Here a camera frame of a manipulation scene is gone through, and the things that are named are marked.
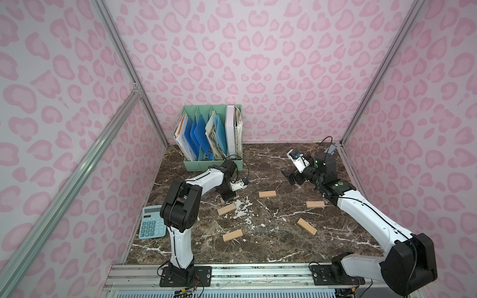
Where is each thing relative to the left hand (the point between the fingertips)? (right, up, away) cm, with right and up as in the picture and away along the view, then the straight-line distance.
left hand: (229, 192), depth 97 cm
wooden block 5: (+41, -5, -4) cm, 42 cm away
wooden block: (-3, -3, -8) cm, 9 cm away
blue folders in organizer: (-17, +29, +1) cm, 34 cm away
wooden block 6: (+37, -14, -11) cm, 41 cm away
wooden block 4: (+20, 0, -2) cm, 20 cm away
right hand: (+28, +16, -16) cm, 36 cm away
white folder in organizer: (+1, +30, -3) cm, 31 cm away
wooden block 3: (+3, -17, -13) cm, 22 cm away
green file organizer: (-8, +30, -3) cm, 31 cm away
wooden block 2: (-1, -7, -6) cm, 9 cm away
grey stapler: (+60, +23, +13) cm, 65 cm away
